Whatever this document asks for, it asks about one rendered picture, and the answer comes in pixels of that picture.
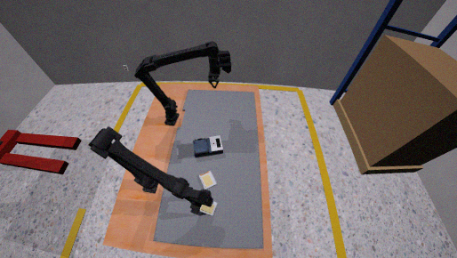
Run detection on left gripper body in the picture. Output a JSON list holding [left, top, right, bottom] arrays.
[[208, 64, 220, 81]]

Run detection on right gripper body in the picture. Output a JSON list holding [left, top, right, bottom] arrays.
[[190, 189, 210, 214]]

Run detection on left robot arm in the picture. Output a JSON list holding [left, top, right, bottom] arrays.
[[134, 42, 231, 126]]

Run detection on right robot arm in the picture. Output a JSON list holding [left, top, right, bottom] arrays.
[[88, 126, 213, 207]]

